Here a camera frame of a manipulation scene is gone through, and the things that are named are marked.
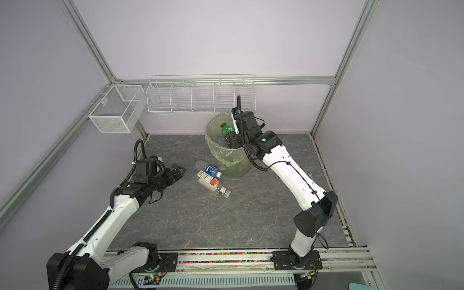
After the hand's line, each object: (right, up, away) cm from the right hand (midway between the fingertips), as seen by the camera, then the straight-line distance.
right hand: (237, 132), depth 75 cm
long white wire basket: (-20, +24, +24) cm, 39 cm away
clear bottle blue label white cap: (-16, -18, +21) cm, 32 cm away
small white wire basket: (-64, +14, +20) cm, 69 cm away
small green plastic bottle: (-5, +3, +9) cm, 11 cm away
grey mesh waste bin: (+1, -18, +20) cm, 28 cm away
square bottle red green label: (-13, -25, +16) cm, 32 cm away
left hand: (-26, -19, +6) cm, 33 cm away
